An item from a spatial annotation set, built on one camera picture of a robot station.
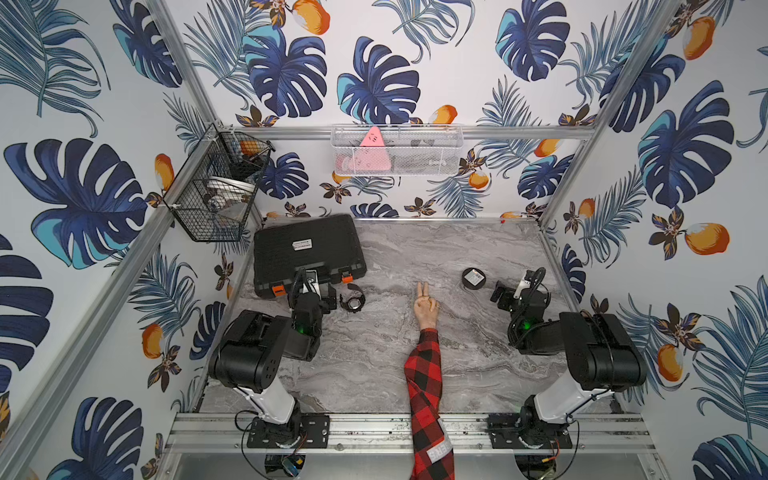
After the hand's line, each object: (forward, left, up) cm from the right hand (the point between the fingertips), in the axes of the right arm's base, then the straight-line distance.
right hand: (515, 285), depth 95 cm
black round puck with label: (+6, +11, -4) cm, 13 cm away
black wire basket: (+11, +90, +27) cm, 95 cm away
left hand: (-2, +64, +3) cm, 64 cm away
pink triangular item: (+26, +46, +30) cm, 61 cm away
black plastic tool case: (+14, +61, +3) cm, 63 cm away
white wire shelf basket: (+30, +33, +30) cm, 54 cm away
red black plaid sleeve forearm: (-46, +30, -3) cm, 55 cm away
